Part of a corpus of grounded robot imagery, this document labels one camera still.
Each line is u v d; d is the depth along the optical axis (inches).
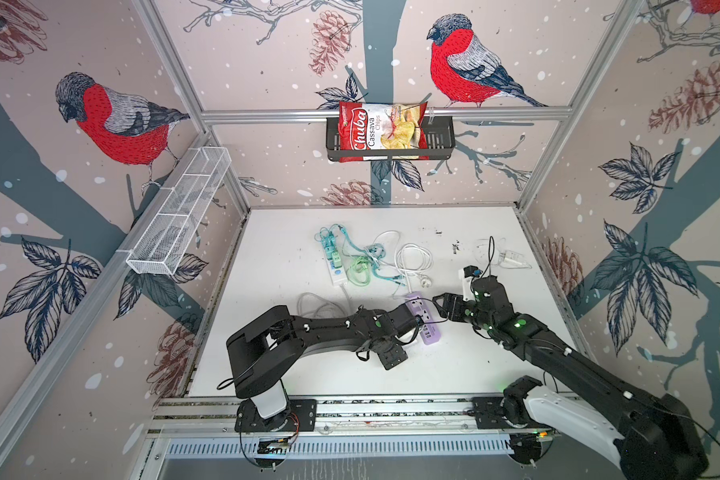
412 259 41.9
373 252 40.6
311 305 36.7
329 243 38.6
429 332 33.6
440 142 37.4
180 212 31.0
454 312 28.6
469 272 29.4
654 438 15.2
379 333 24.0
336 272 38.6
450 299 29.1
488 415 28.7
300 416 28.8
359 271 39.3
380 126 34.5
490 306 24.7
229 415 29.4
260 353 17.9
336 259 38.4
